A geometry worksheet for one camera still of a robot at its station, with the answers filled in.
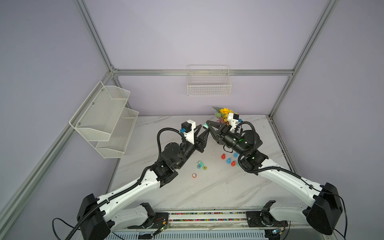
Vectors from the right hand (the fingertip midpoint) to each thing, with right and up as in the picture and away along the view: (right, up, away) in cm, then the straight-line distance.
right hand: (205, 126), depth 64 cm
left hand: (0, -1, 0) cm, 2 cm away
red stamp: (+14, -19, +31) cm, 39 cm away
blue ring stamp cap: (-2, -25, +29) cm, 38 cm away
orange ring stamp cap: (-5, -29, +24) cm, 39 cm away
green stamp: (-1, -23, +29) cm, 37 cm away
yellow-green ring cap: (+2, -26, +29) cm, 39 cm away
